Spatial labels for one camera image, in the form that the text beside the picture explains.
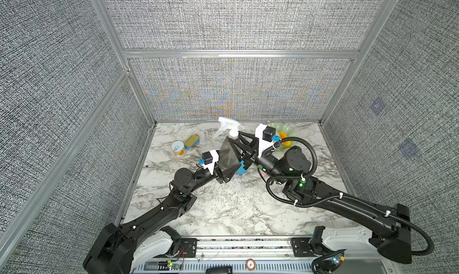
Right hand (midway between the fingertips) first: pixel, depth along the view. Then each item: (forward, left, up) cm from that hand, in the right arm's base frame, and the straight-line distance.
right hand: (234, 133), depth 53 cm
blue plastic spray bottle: (+11, -5, -43) cm, 45 cm away
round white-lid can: (+24, +30, -41) cm, 56 cm away
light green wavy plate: (+37, -36, -43) cm, 67 cm away
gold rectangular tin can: (+29, +23, -43) cm, 57 cm away
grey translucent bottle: (-1, +2, -12) cm, 12 cm away
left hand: (+1, -2, -14) cm, 14 cm away
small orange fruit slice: (+33, -31, -42) cm, 62 cm away
